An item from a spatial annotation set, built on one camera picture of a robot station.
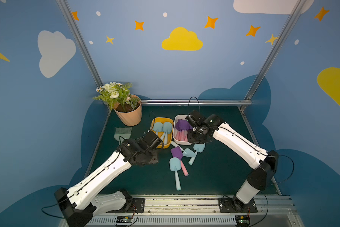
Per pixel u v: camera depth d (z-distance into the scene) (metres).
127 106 1.05
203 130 0.54
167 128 1.07
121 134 1.05
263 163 0.43
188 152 0.95
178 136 1.01
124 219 0.72
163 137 1.01
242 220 0.73
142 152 0.48
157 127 1.08
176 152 0.93
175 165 0.89
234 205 0.67
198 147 0.97
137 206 0.74
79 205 0.37
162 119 1.05
